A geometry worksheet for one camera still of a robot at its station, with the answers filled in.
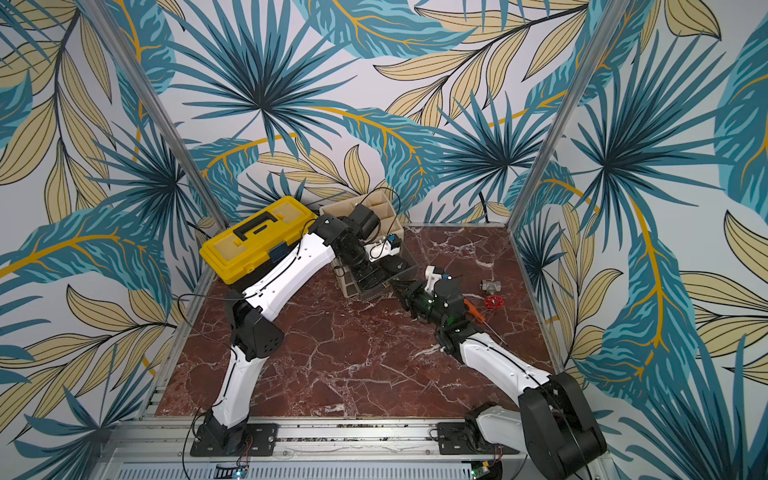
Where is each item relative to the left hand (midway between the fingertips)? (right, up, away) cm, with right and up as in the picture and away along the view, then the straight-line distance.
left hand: (371, 277), depth 82 cm
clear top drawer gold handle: (+3, -2, -2) cm, 5 cm away
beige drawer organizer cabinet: (+3, +20, +6) cm, 21 cm away
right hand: (+5, -1, -3) cm, 6 cm away
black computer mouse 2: (+6, +4, +2) cm, 7 cm away
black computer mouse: (0, +1, -9) cm, 9 cm away
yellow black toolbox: (-40, +6, +6) cm, 41 cm away
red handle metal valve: (+38, -8, +13) cm, 41 cm away
